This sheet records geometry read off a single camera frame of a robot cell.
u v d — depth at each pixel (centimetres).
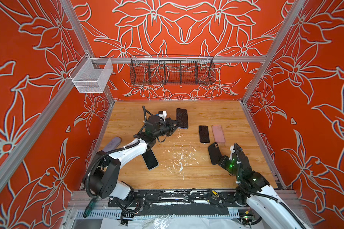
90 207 70
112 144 90
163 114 78
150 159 90
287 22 75
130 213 72
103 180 43
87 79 89
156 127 66
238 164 60
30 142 51
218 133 99
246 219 68
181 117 79
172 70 97
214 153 84
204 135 95
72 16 73
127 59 92
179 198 74
